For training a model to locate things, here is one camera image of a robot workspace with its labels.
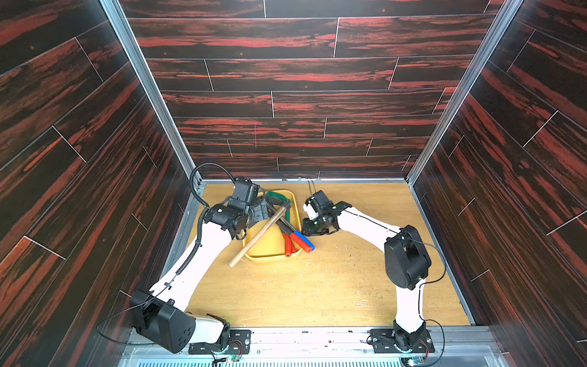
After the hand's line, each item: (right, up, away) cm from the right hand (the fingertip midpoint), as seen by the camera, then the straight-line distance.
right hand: (307, 229), depth 94 cm
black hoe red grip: (-1, -5, -12) cm, 13 cm away
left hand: (-20, +9, -15) cm, 26 cm away
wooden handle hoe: (-20, -2, -4) cm, 21 cm away
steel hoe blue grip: (+1, -5, -9) cm, 10 cm away
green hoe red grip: (-9, -4, -4) cm, 10 cm away
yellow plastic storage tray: (-16, -7, -1) cm, 17 cm away
